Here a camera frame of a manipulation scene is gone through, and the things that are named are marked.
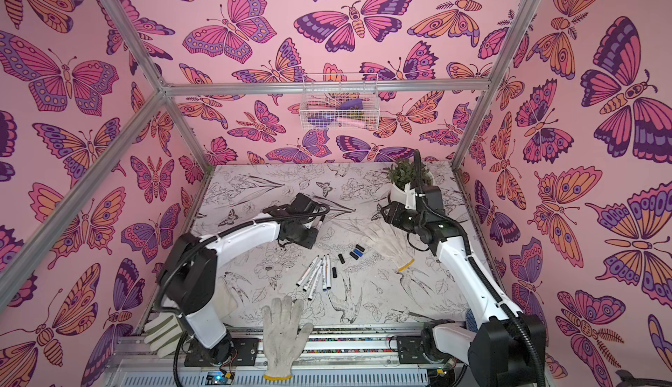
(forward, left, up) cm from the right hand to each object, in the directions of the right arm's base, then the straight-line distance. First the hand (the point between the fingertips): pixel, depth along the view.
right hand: (388, 210), depth 81 cm
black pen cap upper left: (-6, +11, -19) cm, 23 cm away
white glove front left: (-33, +66, -18) cm, 76 cm away
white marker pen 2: (-10, +23, -19) cm, 31 cm away
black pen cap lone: (-7, +15, -19) cm, 26 cm away
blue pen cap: (-5, +9, -19) cm, 22 cm away
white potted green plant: (+17, -7, -1) cm, 18 cm away
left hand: (-2, +25, -14) cm, 28 cm away
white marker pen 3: (-21, +24, -19) cm, 38 cm away
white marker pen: (-12, +26, -19) cm, 35 cm away
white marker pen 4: (-14, +20, -19) cm, 31 cm away
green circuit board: (-42, +48, -22) cm, 68 cm away
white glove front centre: (-32, +31, -19) cm, 49 cm away
